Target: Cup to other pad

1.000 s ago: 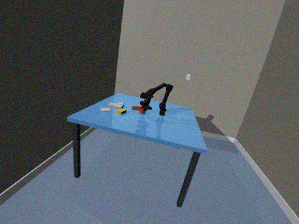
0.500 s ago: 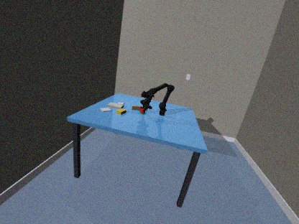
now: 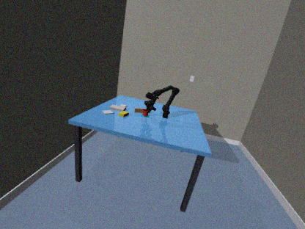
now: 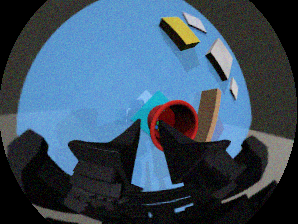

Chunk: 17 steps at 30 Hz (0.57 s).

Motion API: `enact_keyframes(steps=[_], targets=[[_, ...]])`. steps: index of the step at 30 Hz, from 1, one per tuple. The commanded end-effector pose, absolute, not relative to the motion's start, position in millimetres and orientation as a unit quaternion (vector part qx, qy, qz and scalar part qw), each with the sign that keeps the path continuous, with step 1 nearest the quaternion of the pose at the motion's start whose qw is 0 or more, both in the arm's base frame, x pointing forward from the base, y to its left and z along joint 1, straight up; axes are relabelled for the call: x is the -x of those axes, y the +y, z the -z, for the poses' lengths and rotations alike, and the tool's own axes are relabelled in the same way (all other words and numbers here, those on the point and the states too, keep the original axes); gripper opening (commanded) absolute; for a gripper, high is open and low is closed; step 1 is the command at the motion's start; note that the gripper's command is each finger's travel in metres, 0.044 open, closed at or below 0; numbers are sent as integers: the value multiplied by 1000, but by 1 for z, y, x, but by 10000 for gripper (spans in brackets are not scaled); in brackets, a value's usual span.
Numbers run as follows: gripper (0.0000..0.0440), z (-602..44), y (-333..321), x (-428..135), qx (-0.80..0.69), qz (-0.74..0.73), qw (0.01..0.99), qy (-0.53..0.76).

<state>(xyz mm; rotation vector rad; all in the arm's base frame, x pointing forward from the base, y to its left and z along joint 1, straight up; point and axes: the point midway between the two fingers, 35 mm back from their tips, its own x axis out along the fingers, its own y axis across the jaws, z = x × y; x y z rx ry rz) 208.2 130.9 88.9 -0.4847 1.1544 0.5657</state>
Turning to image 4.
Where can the yellow flat block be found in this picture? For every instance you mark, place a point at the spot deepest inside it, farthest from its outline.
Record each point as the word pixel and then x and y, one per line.
pixel 179 33

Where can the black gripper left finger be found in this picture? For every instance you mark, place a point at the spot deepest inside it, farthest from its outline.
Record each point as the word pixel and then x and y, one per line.
pixel 119 153

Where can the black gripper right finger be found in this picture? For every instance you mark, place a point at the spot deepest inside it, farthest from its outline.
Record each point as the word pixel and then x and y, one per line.
pixel 182 153

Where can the red cup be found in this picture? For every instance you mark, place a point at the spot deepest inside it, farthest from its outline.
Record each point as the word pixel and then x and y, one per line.
pixel 179 114

